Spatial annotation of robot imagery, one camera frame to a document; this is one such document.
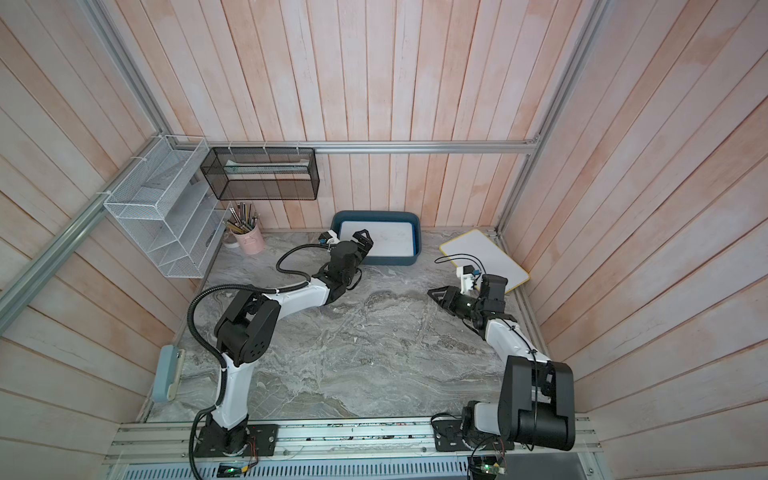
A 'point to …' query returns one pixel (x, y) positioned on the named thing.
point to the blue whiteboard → (390, 238)
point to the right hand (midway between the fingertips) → (431, 293)
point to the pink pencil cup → (244, 228)
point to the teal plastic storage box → (384, 216)
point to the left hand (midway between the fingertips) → (367, 240)
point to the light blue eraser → (165, 373)
